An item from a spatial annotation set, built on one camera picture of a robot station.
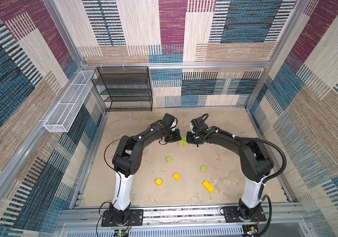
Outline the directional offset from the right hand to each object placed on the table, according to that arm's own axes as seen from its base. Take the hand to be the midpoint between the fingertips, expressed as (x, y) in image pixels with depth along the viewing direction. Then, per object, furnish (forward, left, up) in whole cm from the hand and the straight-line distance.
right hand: (188, 141), depth 95 cm
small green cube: (-9, +12, -5) cm, 16 cm away
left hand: (+3, +4, +1) cm, 5 cm away
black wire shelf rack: (+38, +43, +13) cm, 59 cm away
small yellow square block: (-20, +8, -6) cm, 22 cm away
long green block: (+1, +4, -3) cm, 5 cm away
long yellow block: (-26, -9, -6) cm, 28 cm away
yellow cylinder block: (-23, +18, -4) cm, 30 cm away
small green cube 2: (-16, -8, -6) cm, 19 cm away
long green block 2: (-5, +2, +5) cm, 8 cm away
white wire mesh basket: (+8, +63, +28) cm, 69 cm away
